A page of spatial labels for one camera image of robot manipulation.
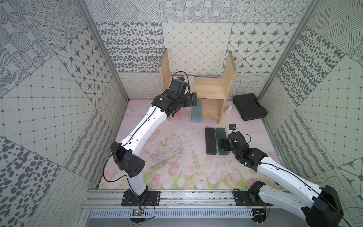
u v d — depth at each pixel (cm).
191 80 93
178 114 101
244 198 74
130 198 73
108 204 75
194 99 68
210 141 95
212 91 89
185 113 101
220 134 101
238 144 60
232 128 69
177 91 55
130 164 42
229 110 108
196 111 104
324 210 38
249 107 112
